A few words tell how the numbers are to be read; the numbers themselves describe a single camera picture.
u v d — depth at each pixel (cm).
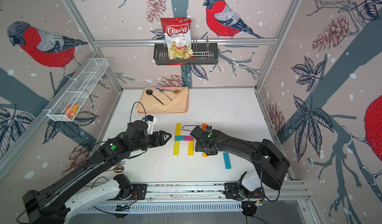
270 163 43
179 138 93
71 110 66
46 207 38
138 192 73
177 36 81
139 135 54
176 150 88
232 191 73
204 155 86
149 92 118
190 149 88
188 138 93
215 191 75
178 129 97
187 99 112
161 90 118
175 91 118
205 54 95
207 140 61
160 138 64
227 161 84
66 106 70
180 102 110
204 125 99
